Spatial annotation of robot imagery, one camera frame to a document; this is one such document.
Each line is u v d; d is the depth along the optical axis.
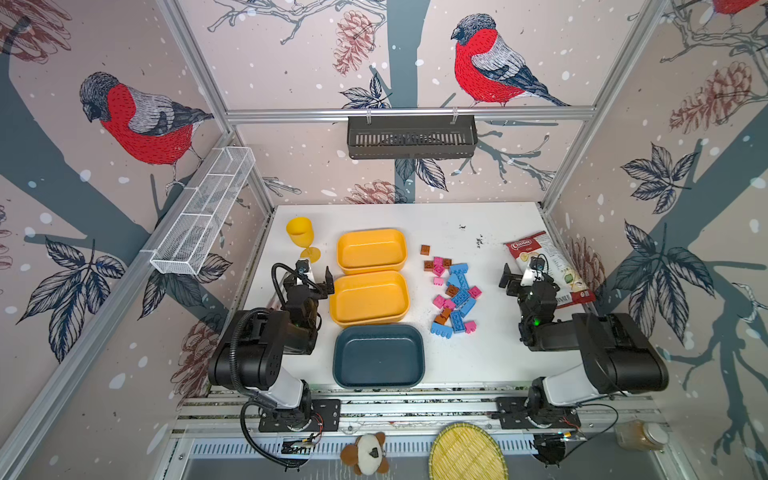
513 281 0.83
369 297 0.93
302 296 0.70
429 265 1.01
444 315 0.90
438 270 1.00
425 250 1.07
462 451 0.68
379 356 0.83
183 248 0.70
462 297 0.95
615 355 0.45
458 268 0.99
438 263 1.01
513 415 0.73
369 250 1.04
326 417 0.73
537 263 0.75
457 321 0.88
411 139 1.05
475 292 0.95
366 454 0.66
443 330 0.86
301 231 0.95
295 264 0.77
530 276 0.80
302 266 0.78
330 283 0.86
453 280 0.98
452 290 0.95
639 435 0.64
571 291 0.93
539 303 0.68
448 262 1.02
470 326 0.87
